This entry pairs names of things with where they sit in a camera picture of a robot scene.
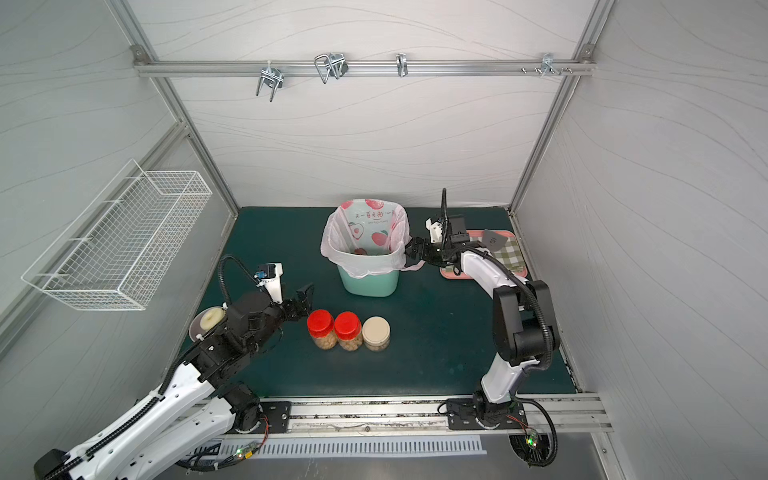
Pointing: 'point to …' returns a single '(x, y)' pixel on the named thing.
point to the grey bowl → (195, 328)
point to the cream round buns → (211, 318)
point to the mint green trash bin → (370, 285)
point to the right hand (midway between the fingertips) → (414, 250)
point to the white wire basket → (114, 252)
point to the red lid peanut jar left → (321, 326)
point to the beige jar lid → (375, 331)
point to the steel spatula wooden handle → (493, 240)
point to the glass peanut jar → (378, 348)
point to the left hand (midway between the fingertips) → (301, 286)
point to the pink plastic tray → (449, 272)
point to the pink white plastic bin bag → (365, 235)
